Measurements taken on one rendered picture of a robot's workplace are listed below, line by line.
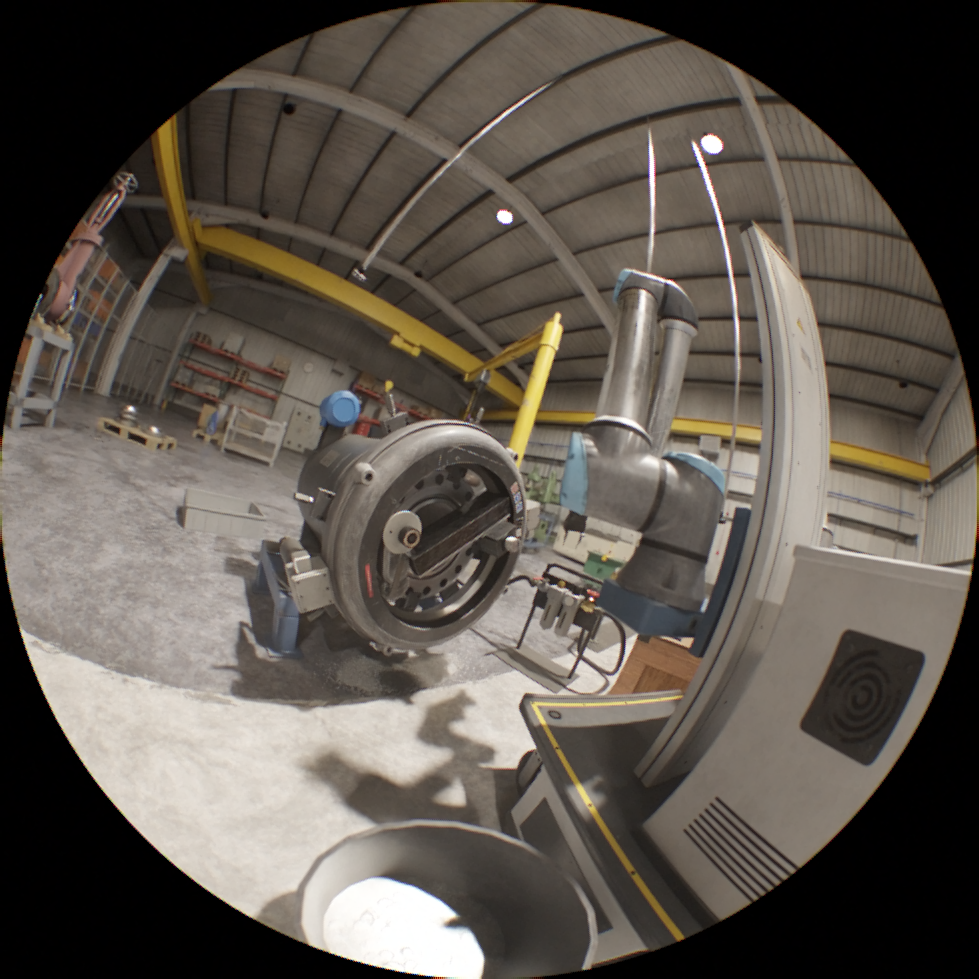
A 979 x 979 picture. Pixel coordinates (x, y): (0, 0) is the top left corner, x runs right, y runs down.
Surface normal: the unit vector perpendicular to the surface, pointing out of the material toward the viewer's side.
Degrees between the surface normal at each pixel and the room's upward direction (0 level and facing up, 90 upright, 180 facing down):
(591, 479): 105
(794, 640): 90
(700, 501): 90
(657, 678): 90
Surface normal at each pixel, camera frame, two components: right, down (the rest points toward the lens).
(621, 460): -0.07, -0.26
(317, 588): 0.72, 0.21
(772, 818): -0.93, -0.31
